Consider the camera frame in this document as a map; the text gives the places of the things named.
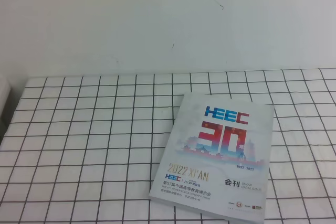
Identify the white HEEC catalogue book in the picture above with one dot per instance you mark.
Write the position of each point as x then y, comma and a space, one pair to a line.
217, 157

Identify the white black-grid tablecloth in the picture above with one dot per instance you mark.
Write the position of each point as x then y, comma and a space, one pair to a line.
86, 149

